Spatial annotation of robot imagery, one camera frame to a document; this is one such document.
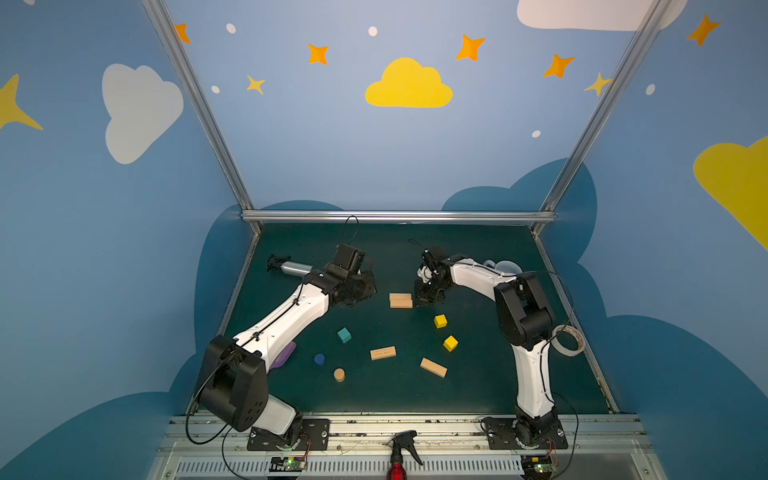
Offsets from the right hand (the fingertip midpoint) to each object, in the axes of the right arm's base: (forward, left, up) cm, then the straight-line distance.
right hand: (416, 300), depth 99 cm
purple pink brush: (-21, +39, 0) cm, 45 cm away
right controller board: (-44, -29, -2) cm, 53 cm away
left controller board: (-47, +31, 0) cm, 57 cm away
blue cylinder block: (-21, +29, 0) cm, 36 cm away
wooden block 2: (+1, +5, 0) cm, 6 cm away
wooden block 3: (-18, +10, -1) cm, 21 cm away
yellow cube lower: (-15, -10, +1) cm, 18 cm away
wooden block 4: (-22, -5, -1) cm, 23 cm away
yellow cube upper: (-8, -7, +1) cm, 11 cm away
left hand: (-5, +12, +15) cm, 20 cm away
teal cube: (-14, +22, +1) cm, 26 cm away
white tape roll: (-15, -44, -1) cm, 47 cm away
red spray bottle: (-47, +5, +2) cm, 47 cm away
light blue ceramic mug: (+12, -30, +6) cm, 33 cm away
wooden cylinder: (-26, +22, +2) cm, 34 cm away
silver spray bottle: (+9, +46, +3) cm, 47 cm away
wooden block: (-1, +5, 0) cm, 5 cm away
